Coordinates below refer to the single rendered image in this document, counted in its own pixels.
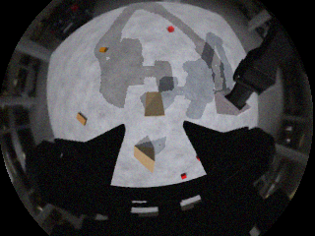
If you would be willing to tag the tan triangular block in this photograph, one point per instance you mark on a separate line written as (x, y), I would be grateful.
(154, 107)
(146, 156)

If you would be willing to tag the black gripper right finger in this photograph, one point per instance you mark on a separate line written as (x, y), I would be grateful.
(210, 145)

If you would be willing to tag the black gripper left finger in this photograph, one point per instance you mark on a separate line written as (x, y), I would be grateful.
(99, 154)

